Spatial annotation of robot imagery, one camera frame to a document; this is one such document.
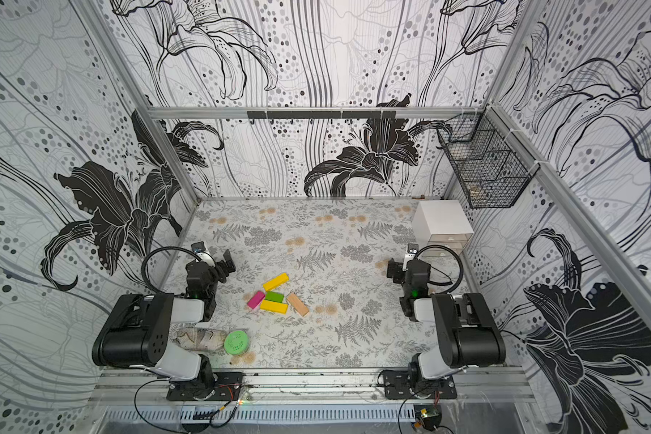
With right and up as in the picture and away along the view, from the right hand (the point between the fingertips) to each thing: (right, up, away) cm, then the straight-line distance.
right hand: (410, 256), depth 94 cm
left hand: (-68, 0, -1) cm, 68 cm away
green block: (-48, -13, -4) cm, 50 cm away
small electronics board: (-2, -39, -24) cm, 46 cm away
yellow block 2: (-47, -16, -6) cm, 50 cm away
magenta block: (-54, -14, -6) cm, 56 cm away
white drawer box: (+11, +12, -1) cm, 16 cm away
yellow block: (-48, -9, -1) cm, 49 cm away
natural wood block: (-39, -15, -6) cm, 43 cm away
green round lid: (-56, -23, -18) cm, 63 cm away
